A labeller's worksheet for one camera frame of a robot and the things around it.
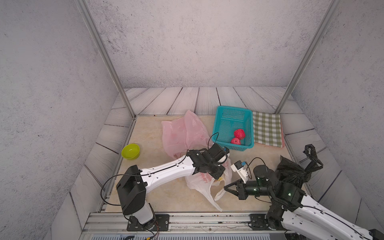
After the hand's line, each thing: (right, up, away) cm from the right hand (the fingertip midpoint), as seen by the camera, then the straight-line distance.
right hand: (227, 189), depth 66 cm
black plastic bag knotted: (+33, +5, +9) cm, 35 cm away
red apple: (+15, +23, +35) cm, 45 cm away
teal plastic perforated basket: (+15, +26, +48) cm, 57 cm away
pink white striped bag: (-11, -1, +10) cm, 14 cm away
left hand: (0, +5, +9) cm, 10 cm away
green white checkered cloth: (+39, +26, +45) cm, 65 cm away
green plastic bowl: (-57, +11, +33) cm, 67 cm away
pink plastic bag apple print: (-20, +23, +35) cm, 47 cm away
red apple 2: (+12, +19, +32) cm, 39 cm away
